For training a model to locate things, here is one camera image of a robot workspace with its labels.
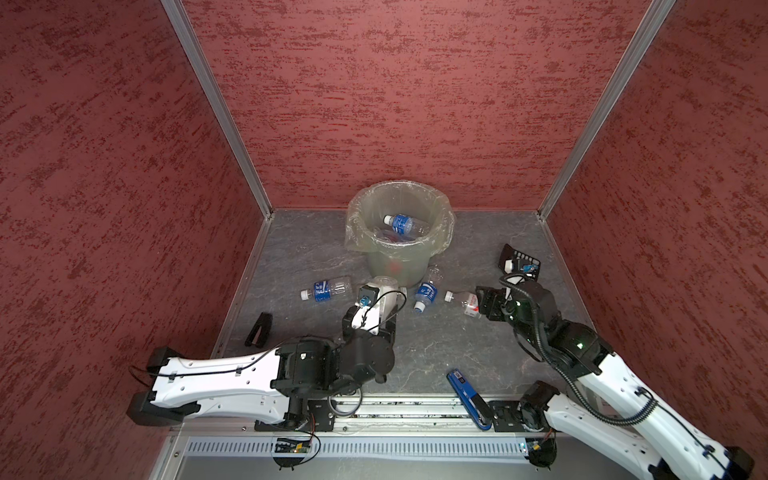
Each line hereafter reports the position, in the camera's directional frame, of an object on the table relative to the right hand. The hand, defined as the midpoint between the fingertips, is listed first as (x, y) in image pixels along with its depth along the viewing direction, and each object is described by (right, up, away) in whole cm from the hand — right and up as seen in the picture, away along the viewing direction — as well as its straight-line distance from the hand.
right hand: (485, 296), depth 73 cm
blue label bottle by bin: (-13, -2, +18) cm, 22 cm away
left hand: (-26, -2, -8) cm, 27 cm away
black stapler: (-63, -13, +14) cm, 66 cm away
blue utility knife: (-2, -27, -2) cm, 27 cm away
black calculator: (+23, +5, +30) cm, 38 cm away
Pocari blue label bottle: (-19, +19, +22) cm, 35 cm away
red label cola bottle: (-25, +16, +20) cm, 35 cm away
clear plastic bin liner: (-13, +26, +17) cm, 34 cm away
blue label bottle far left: (-45, -2, +19) cm, 49 cm away
